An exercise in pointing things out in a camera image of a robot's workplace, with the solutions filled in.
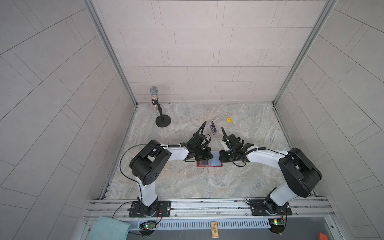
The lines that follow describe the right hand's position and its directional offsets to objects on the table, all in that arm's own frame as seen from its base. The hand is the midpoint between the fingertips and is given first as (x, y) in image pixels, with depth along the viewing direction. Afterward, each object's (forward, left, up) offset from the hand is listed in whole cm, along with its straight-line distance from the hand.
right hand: (218, 159), depth 89 cm
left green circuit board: (-31, +36, +4) cm, 48 cm away
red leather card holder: (-2, +3, +1) cm, 4 cm away
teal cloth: (-30, +53, +4) cm, 61 cm away
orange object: (-38, -39, +1) cm, 55 cm away
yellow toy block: (+27, -12, +2) cm, 30 cm away
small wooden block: (-33, +7, +1) cm, 34 cm away
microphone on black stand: (+29, +35, +5) cm, 46 cm away
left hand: (+1, +1, +2) cm, 3 cm away
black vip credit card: (-2, +9, +1) cm, 9 cm away
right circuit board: (-33, -23, -2) cm, 41 cm away
